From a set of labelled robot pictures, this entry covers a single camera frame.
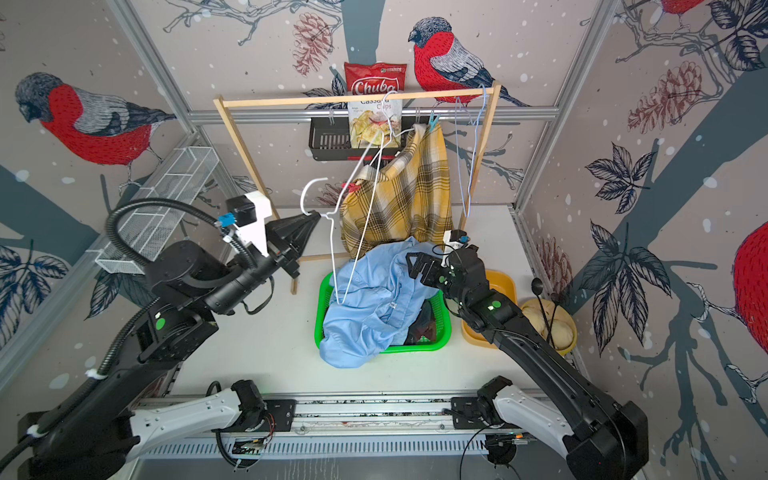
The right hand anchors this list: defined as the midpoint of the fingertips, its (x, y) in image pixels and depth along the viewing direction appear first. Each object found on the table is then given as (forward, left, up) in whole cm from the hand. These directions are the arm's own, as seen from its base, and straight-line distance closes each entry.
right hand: (418, 257), depth 75 cm
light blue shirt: (-6, +12, -8) cm, 15 cm away
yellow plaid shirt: (+20, +3, +3) cm, 21 cm away
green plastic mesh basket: (-7, -8, -17) cm, 20 cm away
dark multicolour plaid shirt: (-10, -3, -19) cm, 22 cm away
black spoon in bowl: (+3, -37, -18) cm, 41 cm away
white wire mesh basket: (+1, +70, +7) cm, 70 cm away
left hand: (-11, +18, +28) cm, 34 cm away
